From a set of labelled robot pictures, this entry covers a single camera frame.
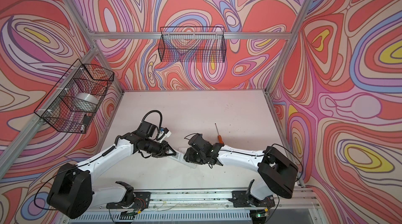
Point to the small black device in basket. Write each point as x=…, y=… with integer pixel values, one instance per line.
x=86, y=120

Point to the aluminium front rail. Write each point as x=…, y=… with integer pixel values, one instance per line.
x=215, y=199

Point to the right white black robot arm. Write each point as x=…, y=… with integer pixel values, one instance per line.
x=278, y=174

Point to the green circuit board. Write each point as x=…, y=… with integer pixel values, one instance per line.
x=128, y=215

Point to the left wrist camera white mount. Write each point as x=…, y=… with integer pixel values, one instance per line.
x=164, y=133

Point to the black wire basket wall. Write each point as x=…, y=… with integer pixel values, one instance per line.
x=192, y=44
x=82, y=89

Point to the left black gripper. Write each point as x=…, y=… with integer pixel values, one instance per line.
x=164, y=146

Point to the black wire basket left wall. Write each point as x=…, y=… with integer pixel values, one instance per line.
x=82, y=89

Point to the black wire basket back wall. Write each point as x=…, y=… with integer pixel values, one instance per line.
x=192, y=44

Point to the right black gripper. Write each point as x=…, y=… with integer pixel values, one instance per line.
x=188, y=157

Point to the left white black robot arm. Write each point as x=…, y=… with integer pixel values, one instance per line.
x=72, y=192

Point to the orange black flathead screwdriver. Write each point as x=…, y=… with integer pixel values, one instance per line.
x=219, y=137

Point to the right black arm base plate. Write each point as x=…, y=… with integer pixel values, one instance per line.
x=242, y=199

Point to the long white slim remote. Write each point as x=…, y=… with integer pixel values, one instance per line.
x=179, y=157

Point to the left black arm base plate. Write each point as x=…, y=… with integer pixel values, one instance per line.
x=139, y=201

